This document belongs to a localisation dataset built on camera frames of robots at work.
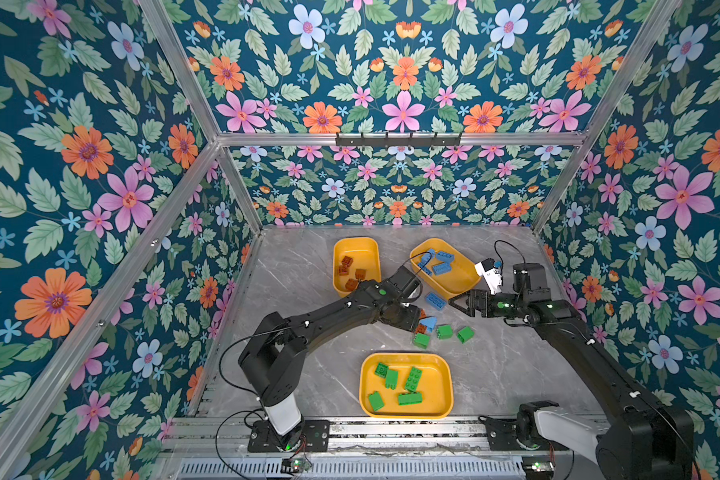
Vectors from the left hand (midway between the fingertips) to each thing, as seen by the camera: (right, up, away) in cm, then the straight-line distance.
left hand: (419, 318), depth 81 cm
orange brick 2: (+3, -2, +14) cm, 14 cm away
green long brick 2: (-3, -21, -3) cm, 21 cm away
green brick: (+2, -8, +7) cm, 11 cm away
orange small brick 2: (-24, +12, +24) cm, 36 cm away
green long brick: (-2, -17, -1) cm, 17 cm away
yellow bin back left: (-20, +15, +27) cm, 37 cm away
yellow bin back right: (+18, +9, +23) cm, 31 cm away
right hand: (+11, +6, -3) cm, 13 cm away
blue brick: (+5, +12, +23) cm, 27 cm away
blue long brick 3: (+11, +13, +24) cm, 29 cm away
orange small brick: (-23, +15, +26) cm, 38 cm away
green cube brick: (+9, -7, +10) cm, 15 cm away
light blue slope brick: (+5, -4, +10) cm, 12 cm away
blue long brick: (+6, +17, +26) cm, 31 cm away
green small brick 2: (-12, -22, -1) cm, 25 cm away
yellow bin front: (+5, -19, 0) cm, 19 cm away
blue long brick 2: (+13, +17, +26) cm, 33 cm away
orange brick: (-18, +11, +21) cm, 30 cm away
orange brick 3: (+2, -5, +10) cm, 12 cm away
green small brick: (-10, -15, +2) cm, 18 cm away
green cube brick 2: (+15, -7, +9) cm, 19 cm away
